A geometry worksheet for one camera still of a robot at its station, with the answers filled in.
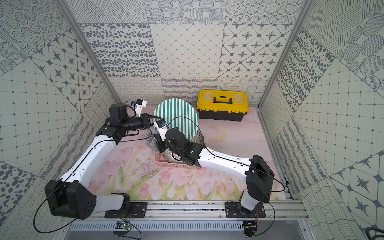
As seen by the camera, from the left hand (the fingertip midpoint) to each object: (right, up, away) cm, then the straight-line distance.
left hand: (158, 115), depth 74 cm
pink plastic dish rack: (-4, -26, +17) cm, 31 cm away
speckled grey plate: (+2, -25, +16) cm, 30 cm away
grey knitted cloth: (-3, -11, -4) cm, 13 cm away
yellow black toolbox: (+37, +7, +25) cm, 45 cm away
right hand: (0, -9, -2) cm, 9 cm away
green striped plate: (+9, +2, +5) cm, 10 cm away
